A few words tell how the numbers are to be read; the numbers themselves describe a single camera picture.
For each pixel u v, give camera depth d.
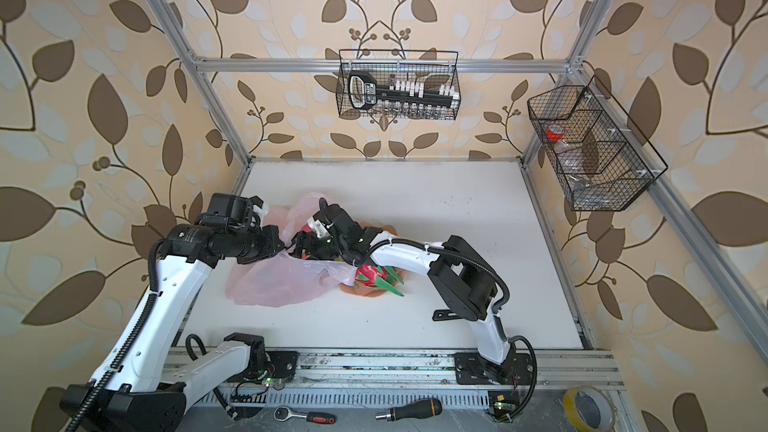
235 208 0.57
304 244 0.71
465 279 0.50
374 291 0.83
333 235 0.65
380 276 0.81
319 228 0.77
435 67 0.91
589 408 0.70
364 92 0.85
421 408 0.68
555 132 0.81
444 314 0.83
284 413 0.68
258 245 0.62
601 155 0.74
